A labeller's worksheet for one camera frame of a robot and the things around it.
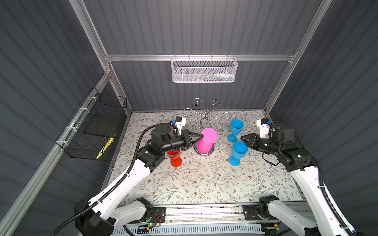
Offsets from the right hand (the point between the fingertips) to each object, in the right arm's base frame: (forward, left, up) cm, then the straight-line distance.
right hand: (244, 139), depth 69 cm
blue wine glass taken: (+18, -2, -14) cm, 23 cm away
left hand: (-3, +19, +7) cm, 21 cm away
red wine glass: (+2, +36, -26) cm, 45 cm away
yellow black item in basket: (-1, +64, +1) cm, 64 cm away
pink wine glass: (-1, +19, -4) cm, 19 cm away
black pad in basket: (+8, +71, +3) cm, 71 cm away
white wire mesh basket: (+76, +15, -7) cm, 78 cm away
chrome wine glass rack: (+11, +18, +2) cm, 21 cm away
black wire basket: (+4, +76, 0) cm, 77 cm away
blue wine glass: (+4, -2, -17) cm, 18 cm away
